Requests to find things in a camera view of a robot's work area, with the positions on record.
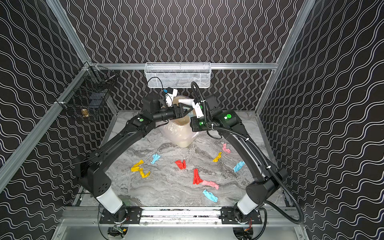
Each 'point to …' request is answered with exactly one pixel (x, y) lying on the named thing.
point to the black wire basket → (91, 92)
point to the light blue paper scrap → (155, 157)
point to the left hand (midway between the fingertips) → (194, 108)
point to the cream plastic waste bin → (179, 130)
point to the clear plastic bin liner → (178, 130)
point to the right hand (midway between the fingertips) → (192, 123)
